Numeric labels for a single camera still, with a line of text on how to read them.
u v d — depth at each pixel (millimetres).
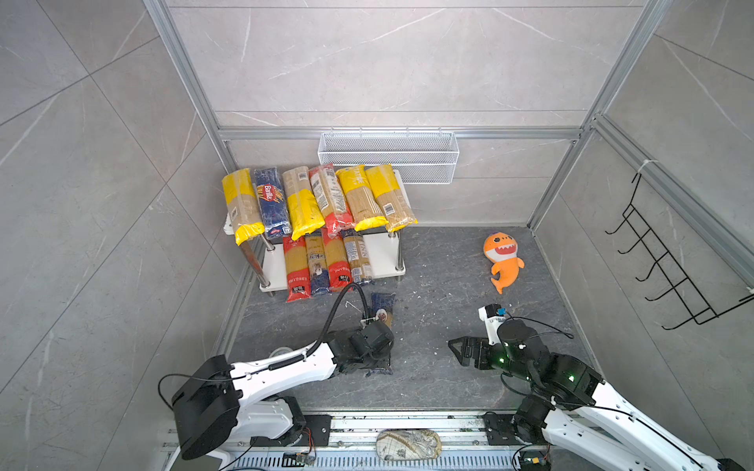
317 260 977
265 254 1034
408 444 685
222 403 396
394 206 732
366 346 602
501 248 1013
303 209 731
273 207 718
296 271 952
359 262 972
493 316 649
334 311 594
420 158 1004
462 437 732
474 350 635
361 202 745
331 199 741
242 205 730
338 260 987
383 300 905
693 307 611
